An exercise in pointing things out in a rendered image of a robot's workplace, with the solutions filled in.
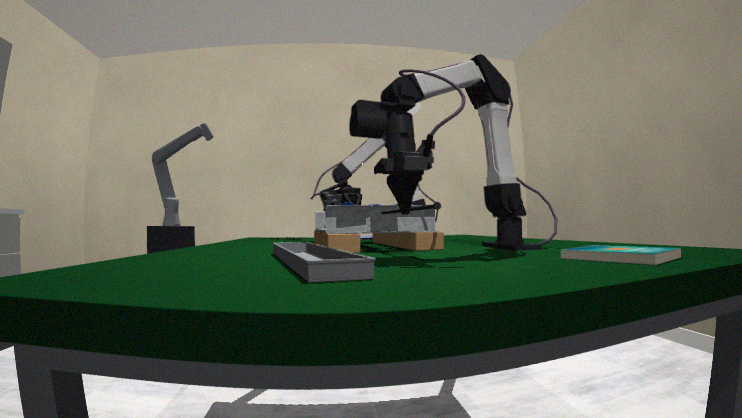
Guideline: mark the tan wooden block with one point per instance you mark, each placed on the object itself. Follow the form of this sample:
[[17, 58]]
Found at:
[[345, 242]]

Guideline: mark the brown wooden bar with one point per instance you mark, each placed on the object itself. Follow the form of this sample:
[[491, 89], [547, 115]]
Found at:
[[413, 241]]

